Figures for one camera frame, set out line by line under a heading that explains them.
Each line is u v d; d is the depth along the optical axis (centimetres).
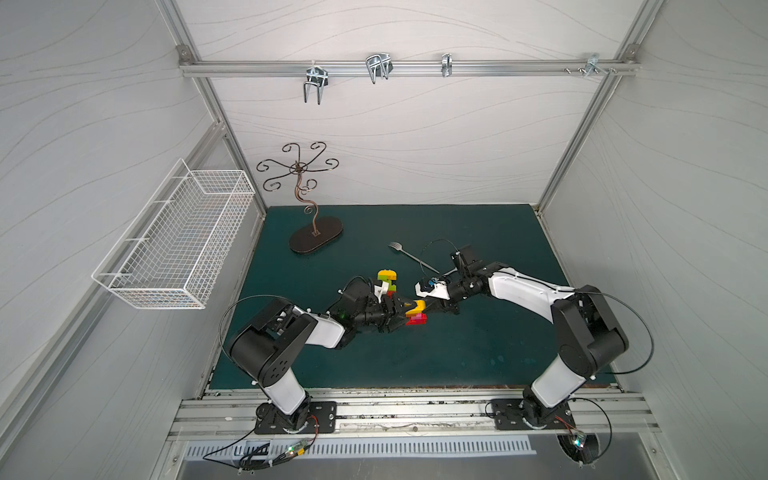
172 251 69
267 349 47
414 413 75
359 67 75
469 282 69
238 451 70
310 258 111
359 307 72
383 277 98
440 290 75
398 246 108
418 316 86
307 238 111
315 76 78
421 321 87
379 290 85
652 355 44
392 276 98
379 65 77
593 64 76
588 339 46
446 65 78
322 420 73
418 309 82
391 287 95
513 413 73
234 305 98
